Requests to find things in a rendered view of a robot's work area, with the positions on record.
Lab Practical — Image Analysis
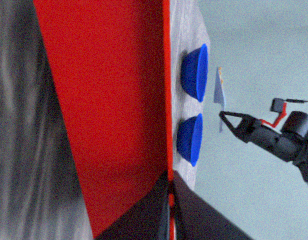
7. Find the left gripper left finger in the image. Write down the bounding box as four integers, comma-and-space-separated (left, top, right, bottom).
93, 171, 170, 240

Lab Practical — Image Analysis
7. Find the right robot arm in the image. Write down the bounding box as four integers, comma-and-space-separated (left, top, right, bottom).
267, 98, 308, 185

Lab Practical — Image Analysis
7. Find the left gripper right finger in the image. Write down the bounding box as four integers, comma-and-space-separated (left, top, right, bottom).
173, 170, 255, 240

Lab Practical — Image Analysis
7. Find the blue bowl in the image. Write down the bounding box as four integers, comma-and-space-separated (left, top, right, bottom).
177, 113, 203, 167
181, 44, 208, 103

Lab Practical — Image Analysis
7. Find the light blue plastic scoop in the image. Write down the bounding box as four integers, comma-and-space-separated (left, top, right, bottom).
213, 66, 226, 133

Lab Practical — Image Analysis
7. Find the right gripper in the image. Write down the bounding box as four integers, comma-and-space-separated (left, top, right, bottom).
218, 103, 287, 151

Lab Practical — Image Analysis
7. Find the red divided box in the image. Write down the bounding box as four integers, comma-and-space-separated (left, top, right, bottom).
33, 0, 174, 240

